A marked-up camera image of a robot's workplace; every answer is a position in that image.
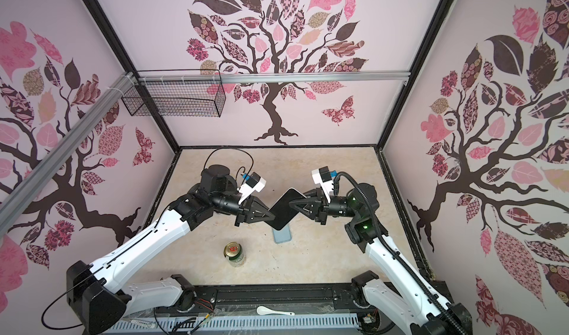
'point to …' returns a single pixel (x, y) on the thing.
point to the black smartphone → (284, 213)
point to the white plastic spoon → (267, 310)
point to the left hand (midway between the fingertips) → (271, 220)
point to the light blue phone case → (283, 236)
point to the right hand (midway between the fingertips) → (292, 204)
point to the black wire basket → (175, 93)
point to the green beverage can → (233, 253)
